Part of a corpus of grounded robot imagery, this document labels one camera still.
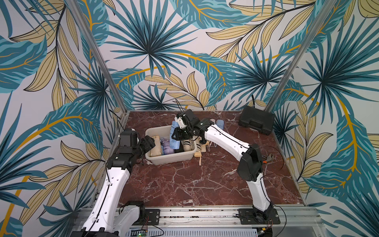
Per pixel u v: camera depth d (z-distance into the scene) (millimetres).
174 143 812
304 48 821
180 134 755
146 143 679
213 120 1082
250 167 508
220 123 1076
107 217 391
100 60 865
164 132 919
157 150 878
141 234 712
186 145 931
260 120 1057
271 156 950
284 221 704
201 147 975
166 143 958
